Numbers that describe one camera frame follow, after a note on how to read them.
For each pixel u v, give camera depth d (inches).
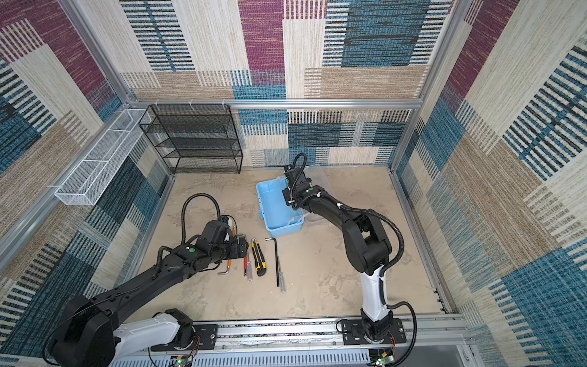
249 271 34.3
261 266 34.2
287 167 33.5
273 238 37.1
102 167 37.3
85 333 15.4
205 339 28.8
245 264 35.1
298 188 29.2
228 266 34.3
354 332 28.9
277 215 40.9
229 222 31.3
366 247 20.7
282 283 33.4
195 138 43.5
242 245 30.5
